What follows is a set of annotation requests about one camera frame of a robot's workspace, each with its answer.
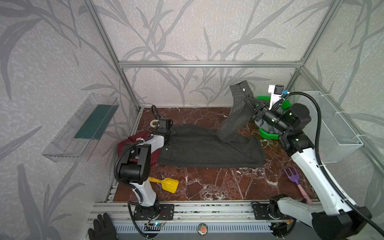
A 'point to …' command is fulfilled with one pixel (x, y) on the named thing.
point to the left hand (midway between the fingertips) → (170, 123)
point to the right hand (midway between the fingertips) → (246, 95)
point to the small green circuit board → (155, 224)
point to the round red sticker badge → (202, 229)
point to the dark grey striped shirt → (195, 146)
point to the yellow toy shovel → (168, 184)
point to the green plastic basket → (285, 104)
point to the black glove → (104, 229)
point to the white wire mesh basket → (338, 136)
